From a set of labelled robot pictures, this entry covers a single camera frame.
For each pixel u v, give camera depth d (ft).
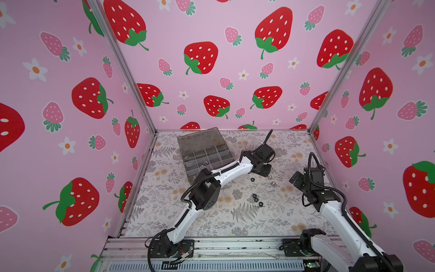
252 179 3.14
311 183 2.05
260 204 2.88
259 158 2.25
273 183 3.12
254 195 2.96
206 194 1.82
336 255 1.69
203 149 3.64
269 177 3.15
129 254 2.40
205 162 3.37
